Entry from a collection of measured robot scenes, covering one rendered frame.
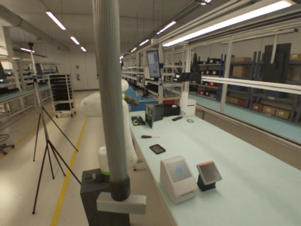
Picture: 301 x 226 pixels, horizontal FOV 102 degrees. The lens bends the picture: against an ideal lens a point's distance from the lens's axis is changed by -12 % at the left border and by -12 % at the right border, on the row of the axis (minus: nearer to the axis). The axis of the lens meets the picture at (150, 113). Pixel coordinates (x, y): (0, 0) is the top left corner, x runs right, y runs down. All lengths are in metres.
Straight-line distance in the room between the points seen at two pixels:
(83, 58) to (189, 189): 12.40
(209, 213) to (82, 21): 6.73
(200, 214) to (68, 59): 12.71
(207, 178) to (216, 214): 0.16
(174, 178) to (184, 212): 0.15
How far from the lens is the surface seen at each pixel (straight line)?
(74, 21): 6.80
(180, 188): 0.71
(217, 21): 0.98
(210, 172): 0.79
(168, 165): 0.72
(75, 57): 12.80
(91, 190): 1.13
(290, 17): 1.27
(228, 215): 0.78
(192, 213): 0.73
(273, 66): 2.53
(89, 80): 12.64
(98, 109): 0.77
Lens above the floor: 1.58
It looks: 17 degrees down
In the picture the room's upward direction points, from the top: straight up
